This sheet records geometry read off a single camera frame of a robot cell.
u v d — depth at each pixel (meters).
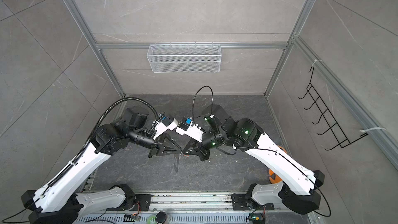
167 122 0.49
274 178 0.80
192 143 0.49
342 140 0.58
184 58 1.01
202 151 0.47
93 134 0.42
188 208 0.73
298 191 0.38
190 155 0.53
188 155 0.54
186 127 0.47
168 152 0.52
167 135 0.53
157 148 0.48
